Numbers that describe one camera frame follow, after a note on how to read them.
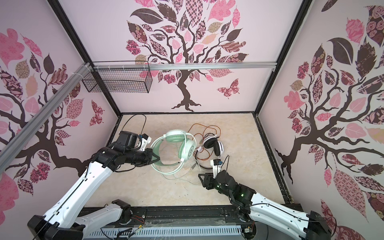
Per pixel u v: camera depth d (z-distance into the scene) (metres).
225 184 0.57
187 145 0.63
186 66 0.95
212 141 0.95
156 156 0.71
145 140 0.68
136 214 0.74
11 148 0.51
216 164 0.70
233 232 0.70
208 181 0.68
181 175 0.87
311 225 0.44
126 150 0.54
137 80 0.79
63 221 0.37
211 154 0.97
